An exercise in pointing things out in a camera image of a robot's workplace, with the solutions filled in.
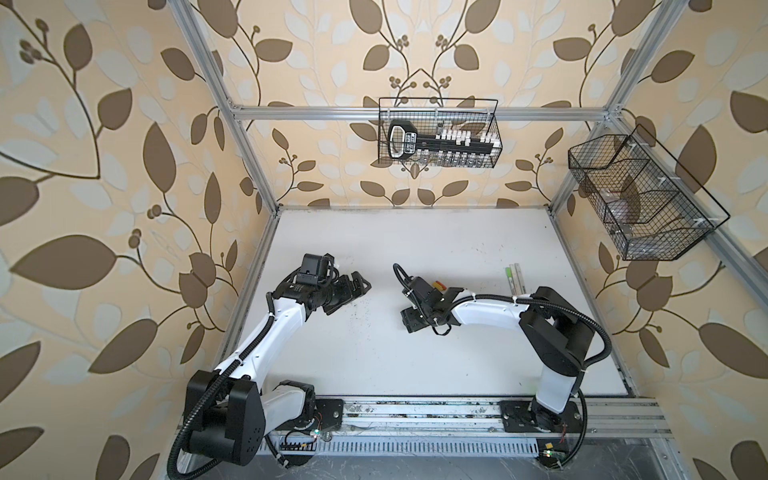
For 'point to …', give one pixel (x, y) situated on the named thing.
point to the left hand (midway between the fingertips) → (361, 289)
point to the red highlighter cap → (442, 285)
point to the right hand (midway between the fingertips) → (412, 319)
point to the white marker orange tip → (514, 277)
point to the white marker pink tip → (520, 278)
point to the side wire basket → (653, 209)
